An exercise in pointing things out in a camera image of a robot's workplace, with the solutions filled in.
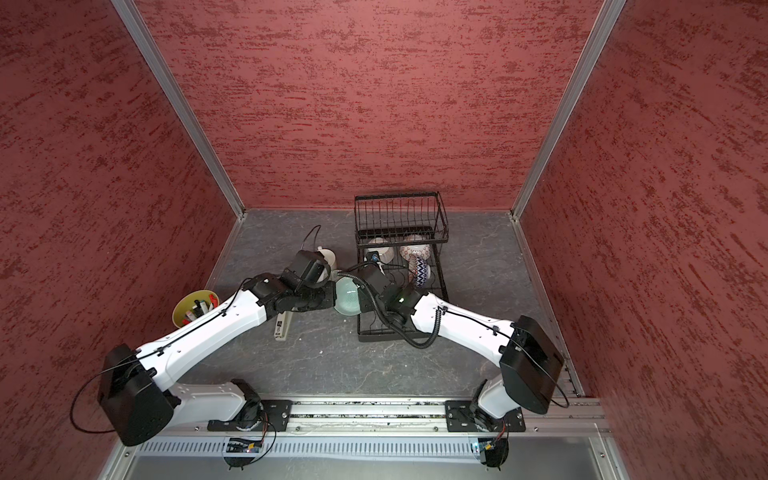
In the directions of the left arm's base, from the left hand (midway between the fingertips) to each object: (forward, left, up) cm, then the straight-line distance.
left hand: (335, 302), depth 80 cm
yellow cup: (0, +42, -1) cm, 42 cm away
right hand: (+2, -9, 0) cm, 9 cm away
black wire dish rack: (+32, -19, -9) cm, 38 cm away
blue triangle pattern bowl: (+24, -26, -7) cm, 36 cm away
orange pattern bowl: (+20, -22, -10) cm, 32 cm away
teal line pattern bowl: (+3, -3, -2) cm, 4 cm away
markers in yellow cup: (0, +39, -4) cm, 39 cm away
